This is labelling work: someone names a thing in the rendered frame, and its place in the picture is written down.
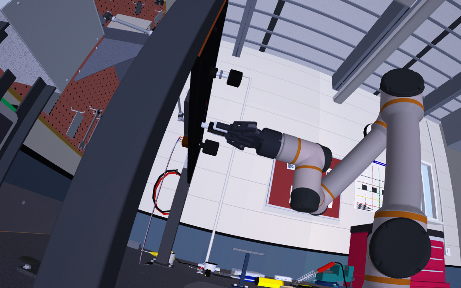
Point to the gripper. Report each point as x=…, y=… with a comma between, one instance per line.
x=269, y=142

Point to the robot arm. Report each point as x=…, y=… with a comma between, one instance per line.
x=400, y=160

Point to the black round knob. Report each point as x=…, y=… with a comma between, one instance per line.
x=235, y=78
x=210, y=147

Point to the white lever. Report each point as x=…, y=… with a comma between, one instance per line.
x=205, y=125

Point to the white vertical pipe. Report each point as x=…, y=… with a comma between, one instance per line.
x=230, y=160

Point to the black heater control panel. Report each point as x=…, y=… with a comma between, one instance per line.
x=202, y=80

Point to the small grey stand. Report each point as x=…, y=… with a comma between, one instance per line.
x=246, y=260

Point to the white round cup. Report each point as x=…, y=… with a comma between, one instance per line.
x=211, y=266

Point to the white chart poster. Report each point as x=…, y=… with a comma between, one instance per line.
x=368, y=188

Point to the yellow tool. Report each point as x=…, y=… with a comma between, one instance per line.
x=268, y=282

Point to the grey wrench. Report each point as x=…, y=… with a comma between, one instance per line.
x=90, y=128

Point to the grey metal rod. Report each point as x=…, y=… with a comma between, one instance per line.
x=130, y=24

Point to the red pegboard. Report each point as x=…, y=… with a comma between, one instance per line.
x=90, y=92

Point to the long grey ceiling light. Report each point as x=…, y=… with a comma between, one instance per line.
x=378, y=48

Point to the red tool cabinet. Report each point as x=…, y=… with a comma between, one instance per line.
x=358, y=256

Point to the teal bench vise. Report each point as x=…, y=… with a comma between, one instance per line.
x=336, y=274

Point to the grey hanging plate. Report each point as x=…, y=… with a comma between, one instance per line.
x=74, y=124

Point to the window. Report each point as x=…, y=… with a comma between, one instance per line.
x=428, y=190

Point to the grey sheet metal housing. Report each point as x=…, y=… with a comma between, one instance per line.
x=54, y=36

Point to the red wall poster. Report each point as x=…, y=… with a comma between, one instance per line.
x=280, y=188

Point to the dark grey panel post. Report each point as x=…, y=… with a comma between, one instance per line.
x=174, y=216

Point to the dark curved frame beam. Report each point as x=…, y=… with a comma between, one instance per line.
x=134, y=140

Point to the white wall clock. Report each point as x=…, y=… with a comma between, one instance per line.
x=368, y=129

